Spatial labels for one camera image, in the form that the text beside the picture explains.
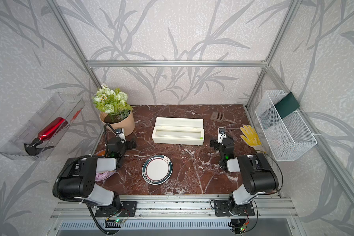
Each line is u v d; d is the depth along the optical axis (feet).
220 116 3.66
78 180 1.48
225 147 2.32
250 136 3.35
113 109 2.74
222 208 2.41
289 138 1.95
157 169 2.83
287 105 2.34
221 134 2.58
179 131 3.16
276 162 1.58
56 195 1.39
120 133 2.69
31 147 1.93
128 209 2.37
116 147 2.37
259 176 1.50
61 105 2.58
